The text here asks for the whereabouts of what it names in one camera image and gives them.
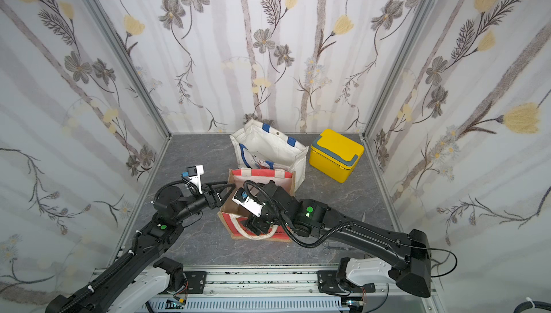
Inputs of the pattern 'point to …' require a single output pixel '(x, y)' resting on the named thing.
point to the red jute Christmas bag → (232, 214)
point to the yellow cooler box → (333, 155)
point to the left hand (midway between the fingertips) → (232, 185)
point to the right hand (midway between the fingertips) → (248, 211)
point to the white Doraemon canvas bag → (259, 146)
